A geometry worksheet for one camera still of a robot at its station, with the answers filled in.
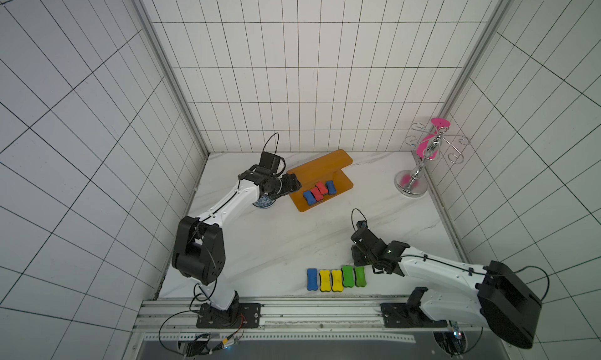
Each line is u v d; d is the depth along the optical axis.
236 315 0.70
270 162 0.69
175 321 0.73
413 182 1.07
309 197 1.00
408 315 0.64
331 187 1.03
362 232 0.67
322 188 1.03
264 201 1.00
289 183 0.78
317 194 1.01
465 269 0.47
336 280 0.79
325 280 0.79
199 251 0.45
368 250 0.65
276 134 0.77
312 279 0.79
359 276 0.79
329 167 0.98
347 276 0.79
